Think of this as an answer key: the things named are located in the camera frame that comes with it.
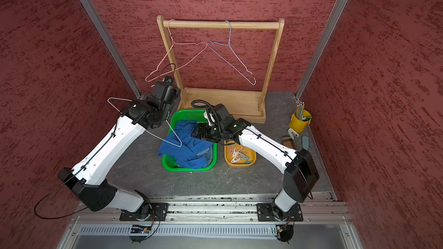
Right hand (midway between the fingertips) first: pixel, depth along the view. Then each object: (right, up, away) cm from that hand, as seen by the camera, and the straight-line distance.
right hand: (196, 140), depth 75 cm
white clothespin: (+17, -14, +14) cm, 26 cm away
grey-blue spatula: (+59, -5, +21) cm, 63 cm away
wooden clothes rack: (+29, +17, +39) cm, 52 cm away
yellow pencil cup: (+56, +8, +22) cm, 61 cm away
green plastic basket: (+5, -11, +7) cm, 14 cm away
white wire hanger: (-8, -3, +2) cm, 9 cm away
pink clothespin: (+19, -10, +16) cm, 27 cm away
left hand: (-17, +17, -4) cm, 24 cm away
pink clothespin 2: (+21, -9, +17) cm, 28 cm away
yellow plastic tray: (+27, -11, +17) cm, 33 cm away
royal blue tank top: (-5, -7, +6) cm, 10 cm away
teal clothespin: (+25, -14, +14) cm, 32 cm away
